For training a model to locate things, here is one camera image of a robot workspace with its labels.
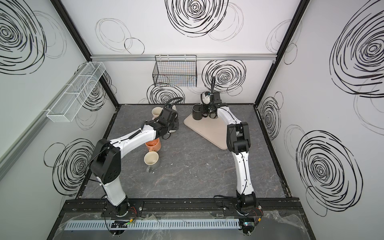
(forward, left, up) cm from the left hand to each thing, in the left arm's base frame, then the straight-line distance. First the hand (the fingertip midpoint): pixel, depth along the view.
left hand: (176, 120), depth 91 cm
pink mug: (+13, +17, -8) cm, 23 cm away
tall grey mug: (-21, +14, -11) cm, 27 cm away
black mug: (+14, -13, -7) cm, 20 cm away
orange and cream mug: (-15, +12, -6) cm, 20 cm away
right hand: (+17, -15, -6) cm, 24 cm away
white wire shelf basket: (-6, +52, +19) cm, 56 cm away
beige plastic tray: (+4, -24, -14) cm, 28 cm away
